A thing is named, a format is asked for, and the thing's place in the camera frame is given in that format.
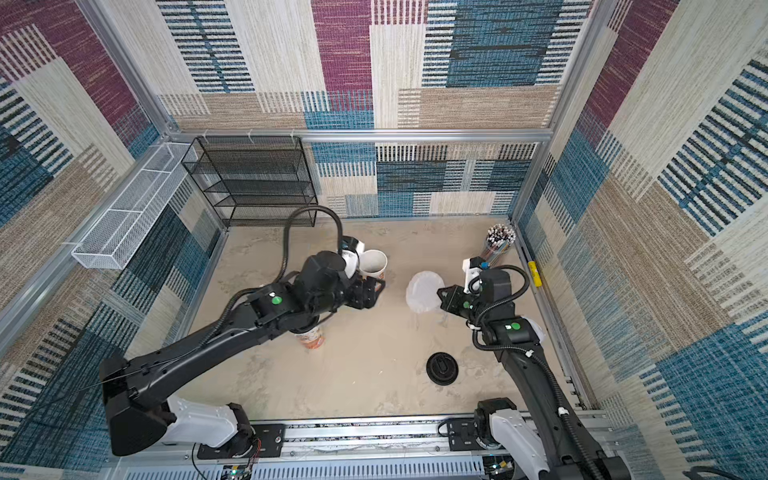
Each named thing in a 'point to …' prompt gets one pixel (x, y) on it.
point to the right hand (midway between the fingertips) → (440, 296)
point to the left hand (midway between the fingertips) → (377, 282)
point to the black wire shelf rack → (254, 181)
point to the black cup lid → (442, 368)
